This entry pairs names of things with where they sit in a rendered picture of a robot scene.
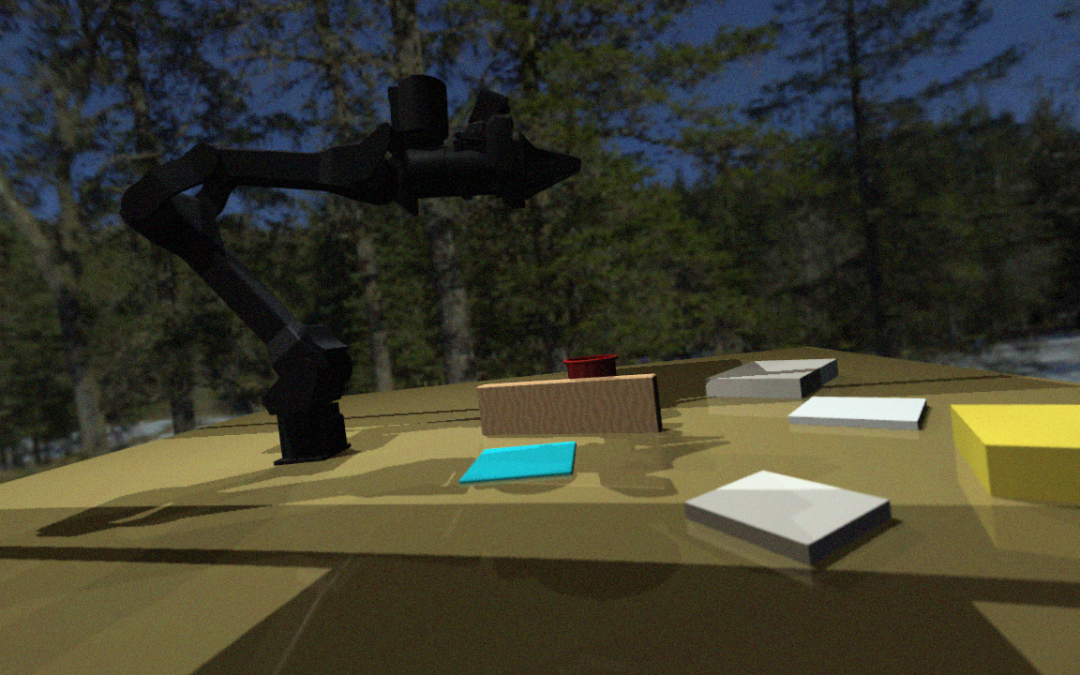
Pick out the white flat rectangular slab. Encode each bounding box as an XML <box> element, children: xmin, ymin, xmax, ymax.
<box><xmin>788</xmin><ymin>397</ymin><xmax>927</xmax><ymax>430</ymax></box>

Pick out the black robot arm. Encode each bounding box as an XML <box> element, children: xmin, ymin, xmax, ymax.
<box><xmin>119</xmin><ymin>75</ymin><xmax>453</xmax><ymax>465</ymax></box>

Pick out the yellow rectangular block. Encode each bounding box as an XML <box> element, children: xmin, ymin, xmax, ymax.
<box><xmin>951</xmin><ymin>404</ymin><xmax>1080</xmax><ymax>503</ymax></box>

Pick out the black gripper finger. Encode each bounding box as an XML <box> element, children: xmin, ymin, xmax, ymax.
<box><xmin>519</xmin><ymin>132</ymin><xmax>581</xmax><ymax>191</ymax></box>
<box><xmin>524</xmin><ymin>168</ymin><xmax>580</xmax><ymax>200</ymax></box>

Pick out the white flat box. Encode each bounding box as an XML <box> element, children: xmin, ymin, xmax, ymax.
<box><xmin>684</xmin><ymin>471</ymin><xmax>891</xmax><ymax>566</ymax></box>

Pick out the brown wooden block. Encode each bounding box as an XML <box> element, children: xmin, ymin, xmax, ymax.
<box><xmin>477</xmin><ymin>374</ymin><xmax>662</xmax><ymax>435</ymax></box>

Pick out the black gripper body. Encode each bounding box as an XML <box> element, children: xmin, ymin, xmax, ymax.
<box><xmin>445</xmin><ymin>114</ymin><xmax>525</xmax><ymax>210</ymax></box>

